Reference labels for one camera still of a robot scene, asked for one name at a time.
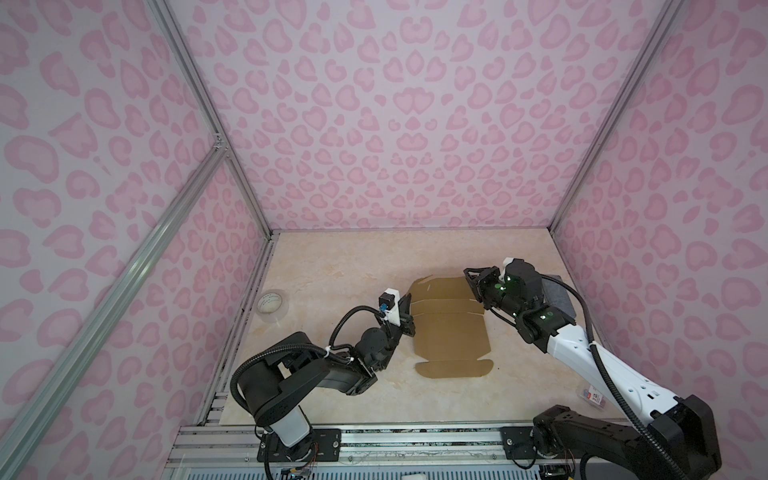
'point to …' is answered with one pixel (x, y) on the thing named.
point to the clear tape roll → (272, 305)
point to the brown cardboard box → (449, 328)
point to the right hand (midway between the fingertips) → (463, 269)
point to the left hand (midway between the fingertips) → (413, 293)
